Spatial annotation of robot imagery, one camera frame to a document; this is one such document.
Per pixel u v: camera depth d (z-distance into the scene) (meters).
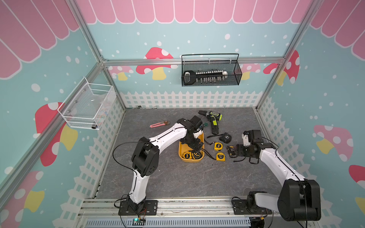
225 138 0.97
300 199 0.45
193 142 0.79
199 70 0.94
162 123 1.10
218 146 0.95
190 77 0.90
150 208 0.74
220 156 0.90
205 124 1.09
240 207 0.74
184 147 0.96
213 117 1.09
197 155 0.90
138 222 0.73
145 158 0.51
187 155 0.91
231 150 0.92
